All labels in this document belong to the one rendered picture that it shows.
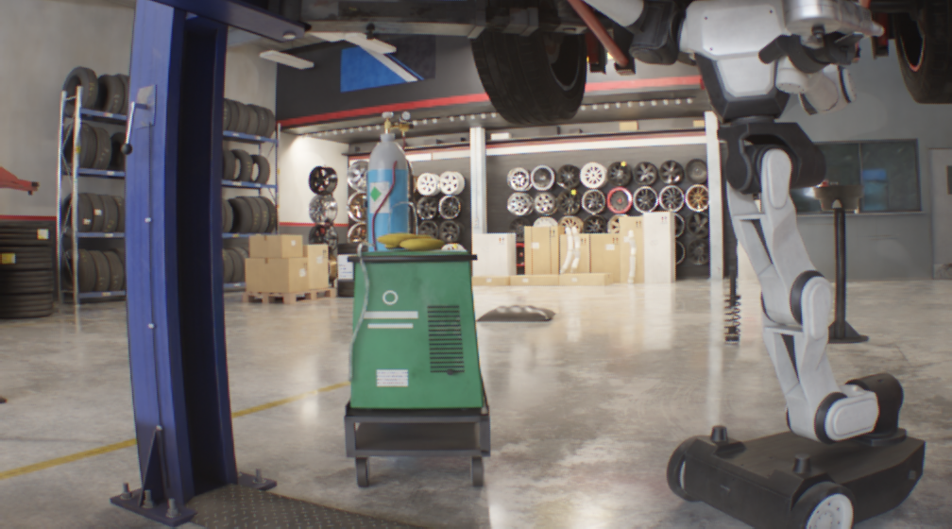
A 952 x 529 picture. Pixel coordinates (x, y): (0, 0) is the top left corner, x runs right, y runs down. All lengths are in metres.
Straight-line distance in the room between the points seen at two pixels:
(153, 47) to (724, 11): 1.57
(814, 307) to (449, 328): 1.06
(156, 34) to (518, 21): 1.15
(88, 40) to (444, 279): 9.63
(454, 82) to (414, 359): 10.05
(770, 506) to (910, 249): 10.03
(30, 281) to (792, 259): 7.44
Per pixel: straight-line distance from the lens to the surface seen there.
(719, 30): 1.73
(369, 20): 2.24
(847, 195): 5.14
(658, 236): 12.20
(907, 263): 11.62
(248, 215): 11.79
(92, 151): 9.76
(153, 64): 2.14
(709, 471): 1.94
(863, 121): 11.64
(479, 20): 2.29
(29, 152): 10.47
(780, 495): 1.72
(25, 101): 10.53
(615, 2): 1.72
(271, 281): 9.45
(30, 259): 8.07
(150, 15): 2.21
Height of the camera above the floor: 0.78
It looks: 1 degrees up
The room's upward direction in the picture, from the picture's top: 1 degrees counter-clockwise
